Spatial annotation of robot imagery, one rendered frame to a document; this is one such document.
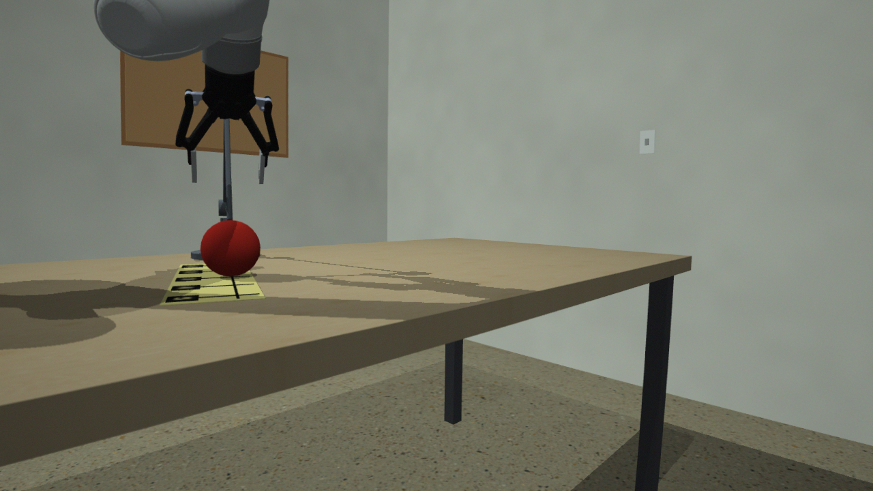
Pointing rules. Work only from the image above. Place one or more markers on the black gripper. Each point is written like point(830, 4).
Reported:
point(218, 94)

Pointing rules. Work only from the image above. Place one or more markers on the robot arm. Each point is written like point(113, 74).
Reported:
point(163, 30)

